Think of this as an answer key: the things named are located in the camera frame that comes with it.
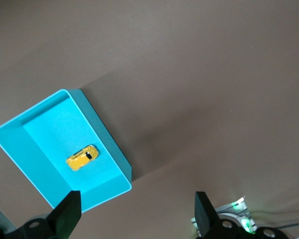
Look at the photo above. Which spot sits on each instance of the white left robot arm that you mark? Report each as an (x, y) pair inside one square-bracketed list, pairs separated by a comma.
[(235, 216)]

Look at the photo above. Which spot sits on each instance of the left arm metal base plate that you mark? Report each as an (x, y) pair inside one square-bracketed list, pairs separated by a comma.
[(239, 205)]

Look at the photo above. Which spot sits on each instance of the turquoise plastic bin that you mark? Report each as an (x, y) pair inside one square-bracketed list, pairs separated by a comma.
[(47, 139)]

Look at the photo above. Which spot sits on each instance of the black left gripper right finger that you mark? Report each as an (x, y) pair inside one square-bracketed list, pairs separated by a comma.
[(205, 216)]

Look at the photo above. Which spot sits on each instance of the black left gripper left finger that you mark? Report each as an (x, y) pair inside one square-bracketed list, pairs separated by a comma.
[(64, 219)]

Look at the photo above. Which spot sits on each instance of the yellow beetle toy car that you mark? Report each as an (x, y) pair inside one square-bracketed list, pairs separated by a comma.
[(82, 158)]

